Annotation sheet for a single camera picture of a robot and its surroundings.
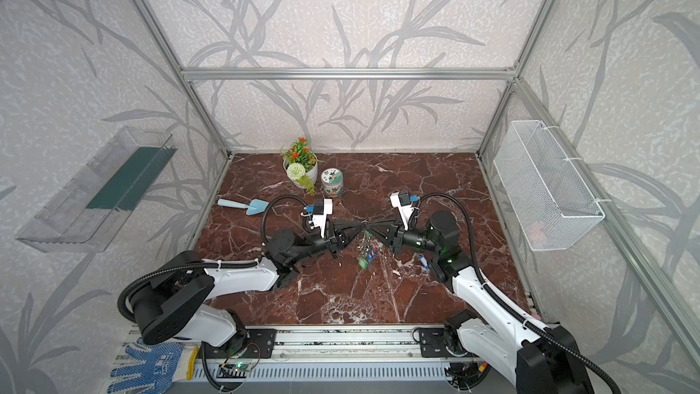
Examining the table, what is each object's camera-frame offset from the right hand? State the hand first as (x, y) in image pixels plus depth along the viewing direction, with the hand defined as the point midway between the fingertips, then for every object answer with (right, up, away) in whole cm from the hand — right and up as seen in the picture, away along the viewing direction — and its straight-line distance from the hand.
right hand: (369, 222), depth 70 cm
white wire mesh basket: (+42, +7, -7) cm, 43 cm away
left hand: (-1, 0, -2) cm, 2 cm away
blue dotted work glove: (-53, -37, 0) cm, 65 cm away
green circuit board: (-33, -38, 0) cm, 50 cm away
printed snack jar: (-14, +10, +32) cm, 36 cm away
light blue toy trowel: (-43, 0, +32) cm, 54 cm away
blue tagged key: (+18, -16, +19) cm, 31 cm away
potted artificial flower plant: (-25, +16, +28) cm, 40 cm away
